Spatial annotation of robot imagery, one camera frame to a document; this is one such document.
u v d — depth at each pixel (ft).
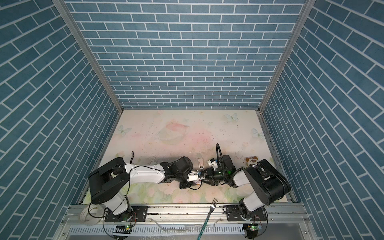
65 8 2.33
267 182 1.52
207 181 2.67
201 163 2.88
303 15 2.40
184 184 2.46
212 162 2.84
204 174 2.49
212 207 2.50
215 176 2.55
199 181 2.72
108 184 1.48
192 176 2.39
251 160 2.96
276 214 2.47
